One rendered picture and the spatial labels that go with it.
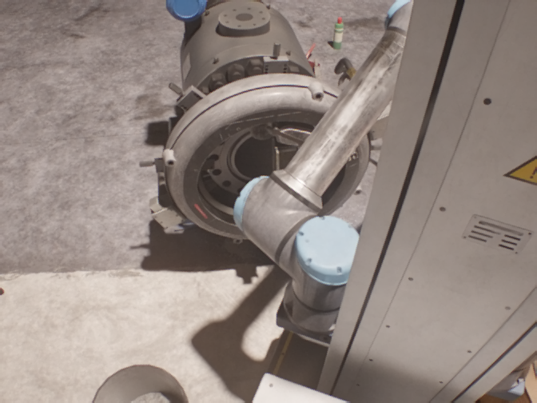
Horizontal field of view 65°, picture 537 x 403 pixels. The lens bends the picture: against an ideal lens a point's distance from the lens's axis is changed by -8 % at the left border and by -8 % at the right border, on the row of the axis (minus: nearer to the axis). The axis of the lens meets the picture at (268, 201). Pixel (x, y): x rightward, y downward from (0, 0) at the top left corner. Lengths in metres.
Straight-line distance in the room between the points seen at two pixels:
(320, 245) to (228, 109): 0.59
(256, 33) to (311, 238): 1.07
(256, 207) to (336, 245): 0.22
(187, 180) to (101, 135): 1.43
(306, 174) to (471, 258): 0.53
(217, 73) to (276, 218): 0.84
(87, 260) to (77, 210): 0.34
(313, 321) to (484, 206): 0.66
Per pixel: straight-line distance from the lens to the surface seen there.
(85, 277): 2.25
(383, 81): 1.10
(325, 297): 1.04
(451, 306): 0.76
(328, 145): 1.06
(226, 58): 1.75
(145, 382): 1.68
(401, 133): 0.51
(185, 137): 1.46
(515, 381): 1.22
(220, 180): 1.76
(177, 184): 1.58
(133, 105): 3.10
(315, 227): 1.00
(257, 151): 1.91
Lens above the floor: 1.78
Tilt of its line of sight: 49 degrees down
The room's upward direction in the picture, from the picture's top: straight up
